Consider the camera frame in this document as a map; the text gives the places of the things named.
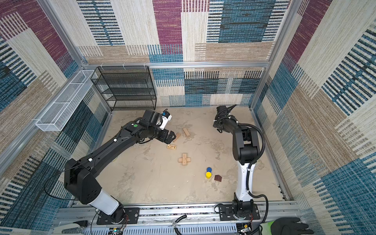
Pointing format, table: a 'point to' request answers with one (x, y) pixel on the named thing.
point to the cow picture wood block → (171, 146)
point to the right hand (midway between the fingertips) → (221, 126)
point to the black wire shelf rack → (126, 87)
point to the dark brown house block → (218, 177)
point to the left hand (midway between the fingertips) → (169, 131)
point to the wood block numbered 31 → (184, 159)
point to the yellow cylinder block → (208, 175)
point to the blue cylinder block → (209, 169)
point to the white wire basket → (72, 91)
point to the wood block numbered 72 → (179, 159)
